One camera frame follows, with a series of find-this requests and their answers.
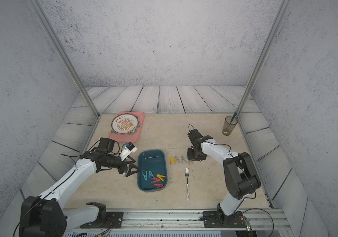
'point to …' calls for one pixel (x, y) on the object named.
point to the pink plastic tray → (132, 138)
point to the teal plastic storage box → (154, 160)
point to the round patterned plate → (124, 123)
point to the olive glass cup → (227, 130)
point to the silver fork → (187, 171)
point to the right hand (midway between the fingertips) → (193, 157)
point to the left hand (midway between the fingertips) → (137, 165)
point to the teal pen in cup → (233, 117)
